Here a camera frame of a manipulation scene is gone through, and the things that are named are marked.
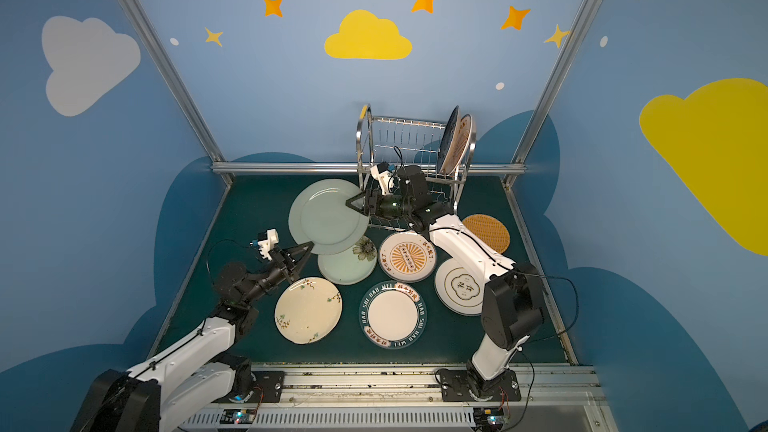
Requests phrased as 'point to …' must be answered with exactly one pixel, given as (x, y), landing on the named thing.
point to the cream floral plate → (308, 310)
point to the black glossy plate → (446, 137)
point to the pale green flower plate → (351, 266)
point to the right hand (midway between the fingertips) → (354, 202)
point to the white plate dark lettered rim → (393, 315)
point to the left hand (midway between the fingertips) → (317, 250)
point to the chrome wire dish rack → (407, 142)
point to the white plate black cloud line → (460, 291)
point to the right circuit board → (488, 417)
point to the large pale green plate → (319, 213)
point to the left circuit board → (237, 416)
